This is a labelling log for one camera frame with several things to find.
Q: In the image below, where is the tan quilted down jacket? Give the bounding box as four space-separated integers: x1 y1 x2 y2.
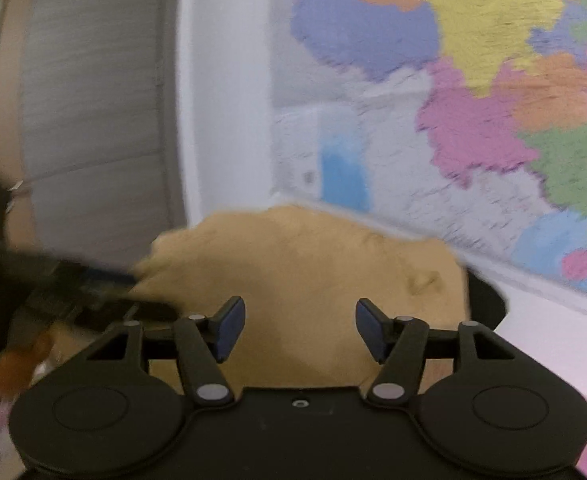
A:
132 206 471 391

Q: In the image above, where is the person's left hand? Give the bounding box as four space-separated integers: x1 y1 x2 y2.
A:
0 332 54 398

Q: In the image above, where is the grey wooden door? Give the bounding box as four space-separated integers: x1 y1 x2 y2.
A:
0 0 186 266

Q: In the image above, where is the silver door handle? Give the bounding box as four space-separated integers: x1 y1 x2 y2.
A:
6 180 31 214

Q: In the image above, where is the colourful wall map poster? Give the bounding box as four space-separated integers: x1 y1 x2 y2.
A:
271 0 587 292

